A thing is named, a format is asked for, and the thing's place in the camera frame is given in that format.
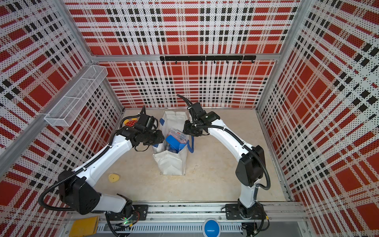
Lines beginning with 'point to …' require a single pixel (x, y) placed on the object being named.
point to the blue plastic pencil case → (175, 139)
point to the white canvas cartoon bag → (168, 160)
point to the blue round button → (211, 228)
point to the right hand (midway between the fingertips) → (187, 132)
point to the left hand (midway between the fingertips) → (163, 138)
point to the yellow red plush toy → (131, 121)
